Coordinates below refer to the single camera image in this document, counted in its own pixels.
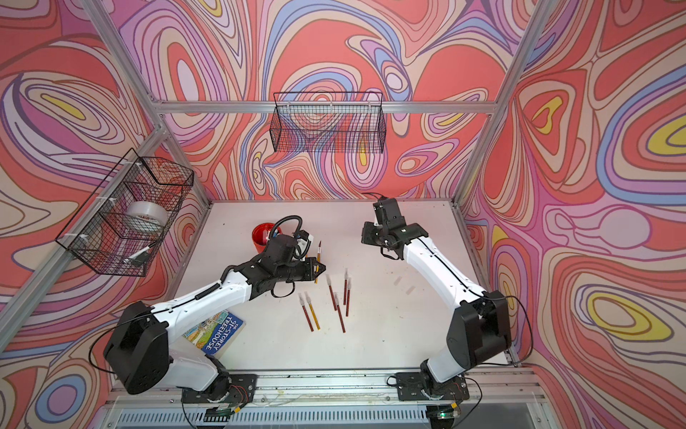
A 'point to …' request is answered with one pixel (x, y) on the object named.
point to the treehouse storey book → (214, 334)
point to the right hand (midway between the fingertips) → (368, 239)
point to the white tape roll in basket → (148, 211)
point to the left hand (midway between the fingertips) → (329, 269)
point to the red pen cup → (261, 234)
